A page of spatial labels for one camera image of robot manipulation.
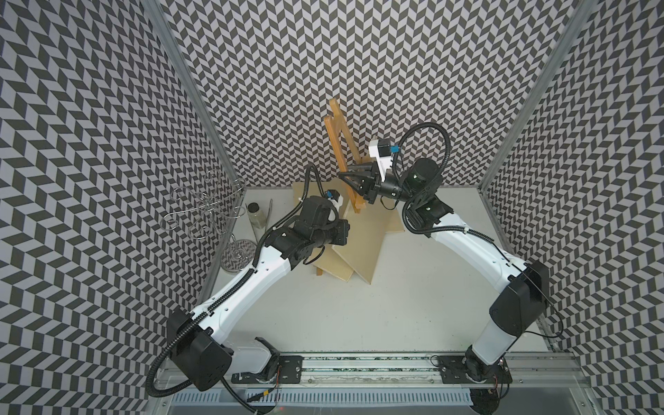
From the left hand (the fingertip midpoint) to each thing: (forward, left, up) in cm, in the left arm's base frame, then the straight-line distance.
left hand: (347, 228), depth 75 cm
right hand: (+3, +1, +19) cm, 19 cm away
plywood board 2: (-4, +6, -15) cm, 16 cm away
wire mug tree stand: (+17, +52, -13) cm, 57 cm away
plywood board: (+8, -7, -12) cm, 16 cm away
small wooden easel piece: (-5, +10, -19) cm, 22 cm away
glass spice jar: (+18, +35, -17) cm, 43 cm away
